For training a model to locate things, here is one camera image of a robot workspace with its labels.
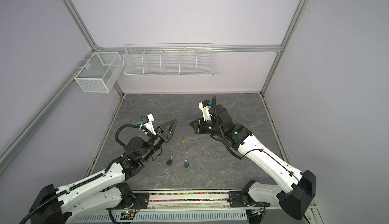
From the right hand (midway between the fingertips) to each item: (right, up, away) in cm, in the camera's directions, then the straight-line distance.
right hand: (190, 124), depth 70 cm
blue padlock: (-3, -25, +16) cm, 30 cm away
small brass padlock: (-6, -13, +24) cm, 28 cm away
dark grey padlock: (-13, -23, +17) cm, 31 cm away
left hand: (-6, +1, -2) cm, 6 cm away
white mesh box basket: (-62, +31, +29) cm, 75 cm away
